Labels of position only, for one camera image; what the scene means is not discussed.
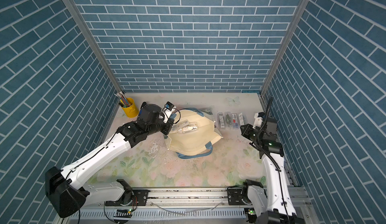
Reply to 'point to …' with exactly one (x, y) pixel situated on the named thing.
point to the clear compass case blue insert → (235, 125)
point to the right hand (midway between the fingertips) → (244, 126)
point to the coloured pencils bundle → (123, 101)
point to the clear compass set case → (228, 121)
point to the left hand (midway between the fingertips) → (177, 120)
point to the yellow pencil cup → (131, 111)
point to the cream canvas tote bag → (195, 143)
